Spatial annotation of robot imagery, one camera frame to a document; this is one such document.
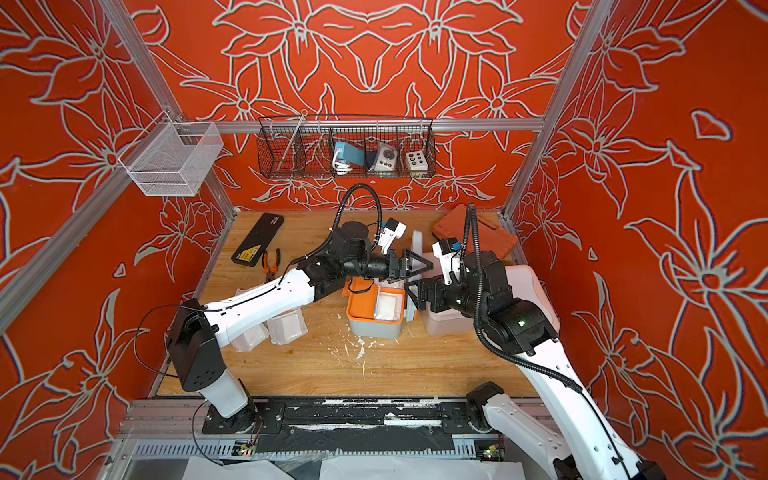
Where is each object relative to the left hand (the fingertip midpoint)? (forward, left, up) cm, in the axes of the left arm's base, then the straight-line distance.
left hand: (426, 268), depth 66 cm
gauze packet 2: (-4, +39, -30) cm, 49 cm away
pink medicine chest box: (-3, -8, -21) cm, 23 cm away
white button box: (+43, +1, -1) cm, 43 cm away
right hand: (-3, +3, -2) cm, 4 cm away
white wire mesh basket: (+36, +79, +1) cm, 87 cm away
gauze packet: (0, +8, -20) cm, 21 cm away
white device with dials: (+40, +12, +2) cm, 42 cm away
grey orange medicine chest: (-4, +13, -28) cm, 31 cm away
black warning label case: (+30, +60, -30) cm, 73 cm away
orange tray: (+1, +16, -19) cm, 25 cm away
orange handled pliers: (+20, +53, -29) cm, 64 cm away
